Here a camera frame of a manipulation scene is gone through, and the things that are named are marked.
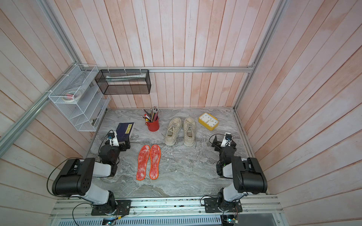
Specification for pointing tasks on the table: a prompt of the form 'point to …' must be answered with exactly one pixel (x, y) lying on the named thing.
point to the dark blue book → (124, 131)
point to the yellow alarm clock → (209, 121)
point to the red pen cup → (153, 126)
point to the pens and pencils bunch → (153, 115)
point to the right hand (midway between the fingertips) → (223, 136)
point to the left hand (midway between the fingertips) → (123, 137)
